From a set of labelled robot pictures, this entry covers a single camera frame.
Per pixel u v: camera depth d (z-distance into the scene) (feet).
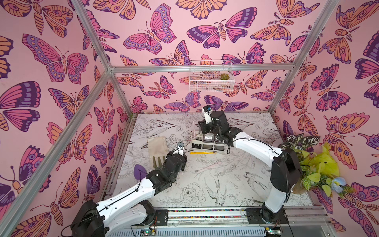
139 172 2.94
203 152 3.20
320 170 2.12
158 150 3.28
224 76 3.02
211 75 3.11
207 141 3.07
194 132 3.11
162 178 1.91
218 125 2.13
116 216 1.44
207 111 2.39
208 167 3.01
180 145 2.19
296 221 2.36
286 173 1.53
